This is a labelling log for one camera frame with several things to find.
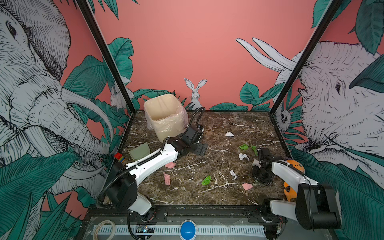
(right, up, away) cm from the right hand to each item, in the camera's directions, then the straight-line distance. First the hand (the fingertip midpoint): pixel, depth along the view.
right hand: (253, 176), depth 87 cm
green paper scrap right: (-2, +15, +11) cm, 19 cm away
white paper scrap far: (-9, +23, +21) cm, 32 cm away
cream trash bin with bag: (-51, +35, -5) cm, 62 cm away
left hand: (-32, +21, -5) cm, 38 cm away
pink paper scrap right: (-5, -5, -3) cm, 8 cm away
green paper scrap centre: (-28, -2, -1) cm, 28 cm away
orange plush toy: (+24, +7, -5) cm, 25 cm away
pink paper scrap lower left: (-51, -1, -1) cm, 51 cm away
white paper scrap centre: (-12, +2, +1) cm, 12 cm away
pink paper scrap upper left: (-50, +5, +4) cm, 50 cm away
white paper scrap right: (-5, +10, +7) cm, 13 cm away
